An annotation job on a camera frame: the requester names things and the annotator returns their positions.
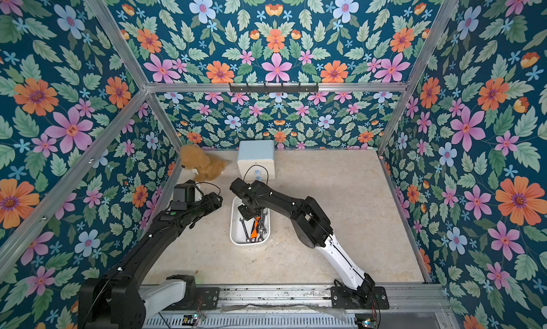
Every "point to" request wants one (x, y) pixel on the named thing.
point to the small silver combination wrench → (245, 229)
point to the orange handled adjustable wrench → (254, 233)
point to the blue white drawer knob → (258, 172)
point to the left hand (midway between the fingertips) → (218, 199)
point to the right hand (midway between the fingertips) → (250, 212)
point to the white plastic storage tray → (238, 235)
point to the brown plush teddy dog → (209, 166)
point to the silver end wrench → (249, 240)
